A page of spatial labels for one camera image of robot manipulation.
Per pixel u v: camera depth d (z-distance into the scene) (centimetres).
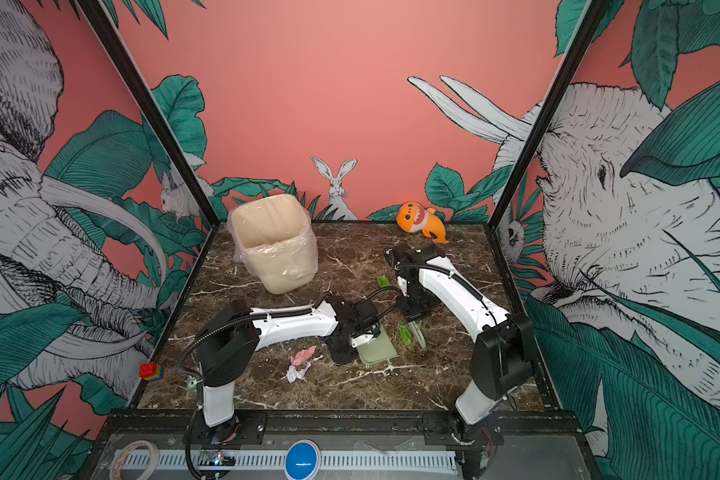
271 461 70
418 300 69
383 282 101
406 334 90
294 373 82
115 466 67
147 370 77
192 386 80
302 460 69
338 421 76
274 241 80
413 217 112
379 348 85
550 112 86
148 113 87
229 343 48
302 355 84
